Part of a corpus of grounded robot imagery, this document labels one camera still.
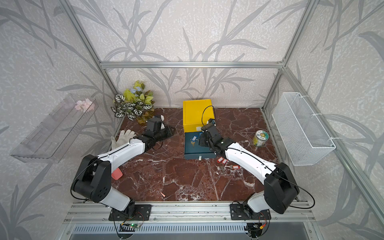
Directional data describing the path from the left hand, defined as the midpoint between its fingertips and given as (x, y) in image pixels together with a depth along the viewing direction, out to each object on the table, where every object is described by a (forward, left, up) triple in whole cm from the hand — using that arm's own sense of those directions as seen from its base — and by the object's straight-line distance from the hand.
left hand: (175, 128), depth 89 cm
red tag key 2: (-14, -28, -14) cm, 34 cm away
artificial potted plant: (+12, +24, +10) cm, 28 cm away
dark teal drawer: (-9, -11, -11) cm, 18 cm away
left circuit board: (-47, +15, -14) cm, 51 cm away
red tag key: (-18, -37, -14) cm, 44 cm away
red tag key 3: (-15, -31, -14) cm, 37 cm away
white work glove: (+2, +37, -16) cm, 41 cm away
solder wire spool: (-2, -53, -6) cm, 54 cm away
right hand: (-7, -16, +1) cm, 18 cm away
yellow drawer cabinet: (+5, -13, +8) cm, 16 cm away
